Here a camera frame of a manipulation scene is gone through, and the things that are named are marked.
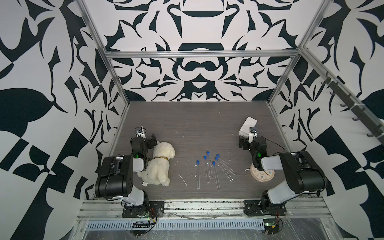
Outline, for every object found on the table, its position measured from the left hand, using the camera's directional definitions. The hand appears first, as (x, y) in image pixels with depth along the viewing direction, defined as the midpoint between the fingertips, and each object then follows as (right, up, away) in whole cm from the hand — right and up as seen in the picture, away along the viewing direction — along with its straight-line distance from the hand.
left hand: (143, 133), depth 93 cm
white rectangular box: (+64, +1, +5) cm, 64 cm away
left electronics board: (+5, -42, -21) cm, 47 cm away
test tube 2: (+43, -23, -9) cm, 50 cm away
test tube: (+38, -21, -8) cm, 44 cm away
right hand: (+66, 0, +2) cm, 66 cm away
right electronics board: (+67, -41, -22) cm, 82 cm away
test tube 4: (+46, -14, -1) cm, 48 cm away
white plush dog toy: (+13, -17, -16) cm, 26 cm away
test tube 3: (+48, -20, -6) cm, 53 cm away
